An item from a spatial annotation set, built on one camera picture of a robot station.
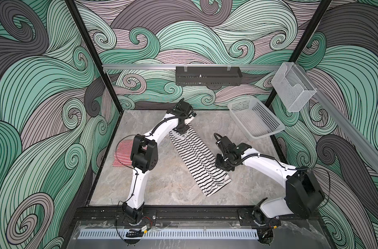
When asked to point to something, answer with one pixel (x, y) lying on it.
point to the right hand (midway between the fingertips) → (216, 167)
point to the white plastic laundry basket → (254, 119)
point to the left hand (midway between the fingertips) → (181, 125)
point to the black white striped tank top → (200, 160)
